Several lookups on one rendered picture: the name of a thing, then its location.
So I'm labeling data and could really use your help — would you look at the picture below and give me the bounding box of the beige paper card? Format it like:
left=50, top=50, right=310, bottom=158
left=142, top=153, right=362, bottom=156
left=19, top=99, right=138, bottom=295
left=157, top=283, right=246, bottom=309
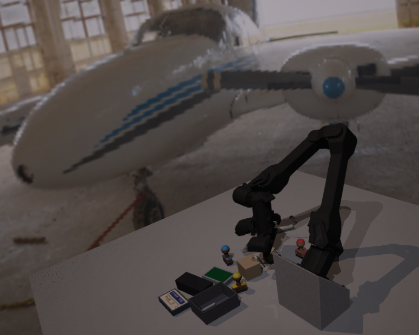
left=252, top=247, right=277, bottom=271

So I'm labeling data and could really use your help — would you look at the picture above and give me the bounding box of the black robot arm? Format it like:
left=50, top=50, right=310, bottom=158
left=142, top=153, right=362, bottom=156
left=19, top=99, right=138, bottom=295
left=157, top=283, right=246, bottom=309
left=232, top=123, right=357, bottom=280

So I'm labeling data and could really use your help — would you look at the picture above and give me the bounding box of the red rubber stamp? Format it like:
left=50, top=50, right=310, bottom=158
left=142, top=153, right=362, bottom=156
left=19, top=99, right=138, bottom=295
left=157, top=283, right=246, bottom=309
left=295, top=239, right=306, bottom=259

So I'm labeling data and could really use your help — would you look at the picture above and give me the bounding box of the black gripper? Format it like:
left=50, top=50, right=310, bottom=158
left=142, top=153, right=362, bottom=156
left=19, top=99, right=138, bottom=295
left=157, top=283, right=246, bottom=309
left=248, top=211, right=281, bottom=257

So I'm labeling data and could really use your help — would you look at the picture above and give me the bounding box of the green-handled pass stamp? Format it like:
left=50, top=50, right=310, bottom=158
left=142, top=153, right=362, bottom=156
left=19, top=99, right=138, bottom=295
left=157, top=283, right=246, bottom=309
left=262, top=253, right=274, bottom=264

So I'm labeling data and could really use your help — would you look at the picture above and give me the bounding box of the tan box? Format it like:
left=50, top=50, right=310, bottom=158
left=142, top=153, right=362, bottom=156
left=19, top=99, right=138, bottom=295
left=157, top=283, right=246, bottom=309
left=237, top=255, right=262, bottom=281

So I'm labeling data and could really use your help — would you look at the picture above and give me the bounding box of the rubber stamp with blue ball handle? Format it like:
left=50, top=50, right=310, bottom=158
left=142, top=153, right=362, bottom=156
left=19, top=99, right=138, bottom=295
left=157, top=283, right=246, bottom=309
left=221, top=245, right=233, bottom=266

